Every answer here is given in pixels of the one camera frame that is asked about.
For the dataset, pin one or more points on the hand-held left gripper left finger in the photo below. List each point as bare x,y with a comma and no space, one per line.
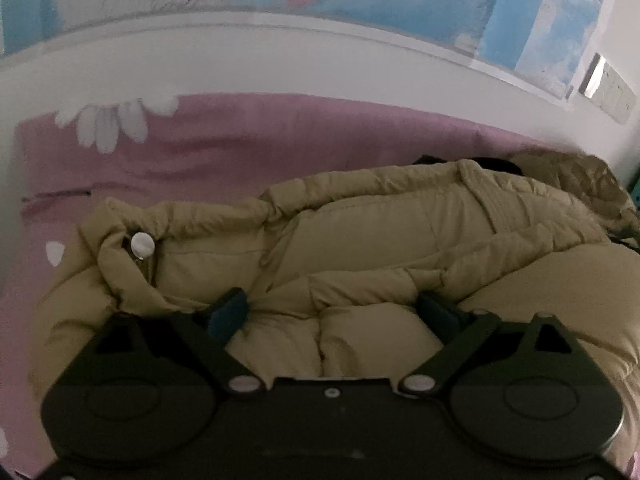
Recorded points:
227,316

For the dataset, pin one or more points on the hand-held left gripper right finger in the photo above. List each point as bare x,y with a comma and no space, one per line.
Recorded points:
440,318

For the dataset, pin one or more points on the tan down jacket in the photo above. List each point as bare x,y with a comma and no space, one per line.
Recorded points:
375,240

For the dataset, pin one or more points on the pink floral bed sheet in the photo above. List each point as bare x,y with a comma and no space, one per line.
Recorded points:
225,135

